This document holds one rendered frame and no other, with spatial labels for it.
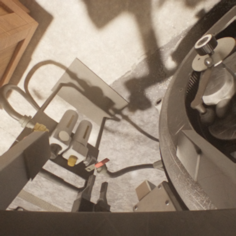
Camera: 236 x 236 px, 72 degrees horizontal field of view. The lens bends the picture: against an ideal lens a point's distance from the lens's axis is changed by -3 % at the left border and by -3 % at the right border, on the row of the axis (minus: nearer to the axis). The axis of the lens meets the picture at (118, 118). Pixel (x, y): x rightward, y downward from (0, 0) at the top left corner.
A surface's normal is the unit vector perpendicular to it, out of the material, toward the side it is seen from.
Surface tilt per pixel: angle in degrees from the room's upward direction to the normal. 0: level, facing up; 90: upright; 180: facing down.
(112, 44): 0
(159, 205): 90
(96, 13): 0
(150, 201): 90
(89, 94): 0
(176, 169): 85
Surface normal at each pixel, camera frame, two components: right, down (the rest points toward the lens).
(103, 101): -0.11, 0.63
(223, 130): -0.73, -0.58
